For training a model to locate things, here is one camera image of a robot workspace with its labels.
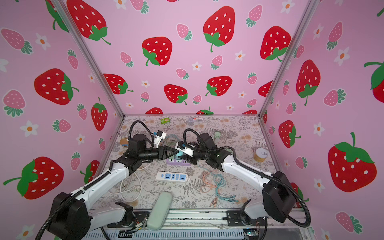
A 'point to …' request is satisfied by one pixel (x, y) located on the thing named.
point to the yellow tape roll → (260, 154)
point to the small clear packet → (193, 119)
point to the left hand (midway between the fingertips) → (177, 152)
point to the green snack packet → (165, 120)
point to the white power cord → (131, 189)
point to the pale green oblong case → (159, 211)
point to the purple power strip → (175, 161)
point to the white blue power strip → (172, 176)
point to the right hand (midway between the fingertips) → (180, 151)
